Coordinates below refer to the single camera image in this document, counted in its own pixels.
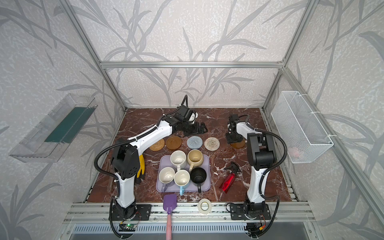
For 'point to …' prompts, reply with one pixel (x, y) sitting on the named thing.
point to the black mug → (198, 176)
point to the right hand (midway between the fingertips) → (232, 136)
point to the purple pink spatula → (169, 204)
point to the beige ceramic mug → (195, 157)
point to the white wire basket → (302, 138)
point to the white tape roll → (199, 206)
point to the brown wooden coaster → (173, 143)
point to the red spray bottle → (234, 168)
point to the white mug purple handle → (166, 175)
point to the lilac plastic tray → (163, 161)
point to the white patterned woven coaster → (212, 144)
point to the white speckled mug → (178, 158)
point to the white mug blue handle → (181, 178)
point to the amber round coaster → (238, 145)
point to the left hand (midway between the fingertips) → (204, 127)
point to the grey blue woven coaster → (194, 142)
